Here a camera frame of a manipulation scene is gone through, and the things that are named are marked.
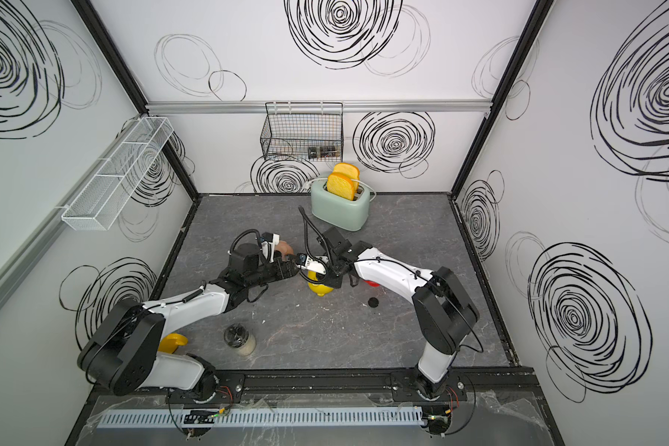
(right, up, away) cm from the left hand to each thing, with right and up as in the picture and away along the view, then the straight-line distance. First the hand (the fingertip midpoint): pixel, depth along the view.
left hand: (300, 263), depth 85 cm
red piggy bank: (+23, -7, +4) cm, 24 cm away
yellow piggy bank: (+6, -8, +1) cm, 10 cm away
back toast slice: (+16, +32, +14) cm, 38 cm away
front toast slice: (+13, +26, +11) cm, 31 cm away
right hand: (+8, -3, +2) cm, 8 cm away
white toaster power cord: (+4, +29, +18) cm, 34 cm away
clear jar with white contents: (-14, -18, -13) cm, 26 cm away
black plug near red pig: (+23, -13, +4) cm, 27 cm away
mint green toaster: (+15, +15, +14) cm, 26 cm away
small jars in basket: (+7, +35, +3) cm, 36 cm away
